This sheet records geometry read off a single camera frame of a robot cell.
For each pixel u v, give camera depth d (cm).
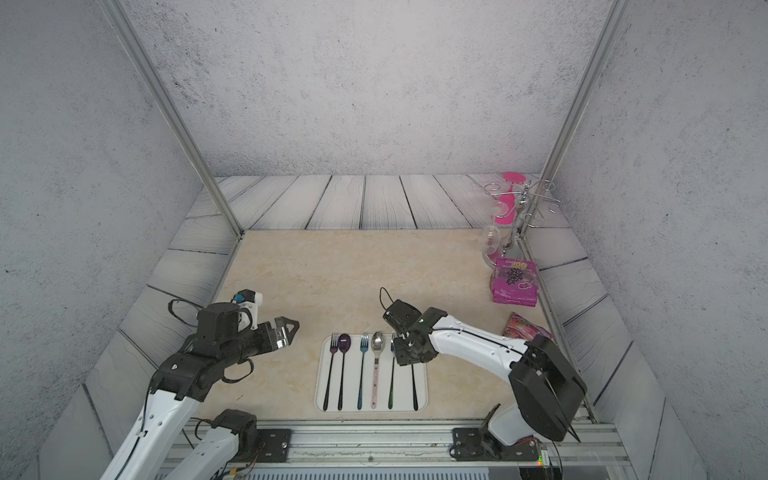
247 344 61
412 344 59
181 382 48
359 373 85
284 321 67
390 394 81
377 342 89
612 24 71
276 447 73
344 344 89
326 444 75
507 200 103
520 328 90
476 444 73
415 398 81
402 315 66
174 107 87
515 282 96
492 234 96
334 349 89
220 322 54
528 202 92
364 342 91
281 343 66
